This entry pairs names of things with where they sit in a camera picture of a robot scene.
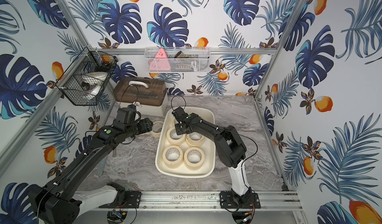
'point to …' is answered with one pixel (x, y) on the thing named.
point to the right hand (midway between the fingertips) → (182, 129)
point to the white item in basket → (92, 81)
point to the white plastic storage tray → (166, 120)
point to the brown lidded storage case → (149, 94)
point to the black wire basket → (69, 84)
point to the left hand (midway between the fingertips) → (147, 121)
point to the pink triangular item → (160, 62)
